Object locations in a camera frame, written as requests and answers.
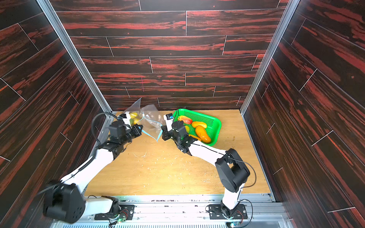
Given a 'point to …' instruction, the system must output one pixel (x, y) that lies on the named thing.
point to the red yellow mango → (185, 119)
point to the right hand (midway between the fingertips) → (165, 125)
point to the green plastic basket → (212, 125)
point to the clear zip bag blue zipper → (134, 109)
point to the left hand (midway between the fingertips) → (144, 125)
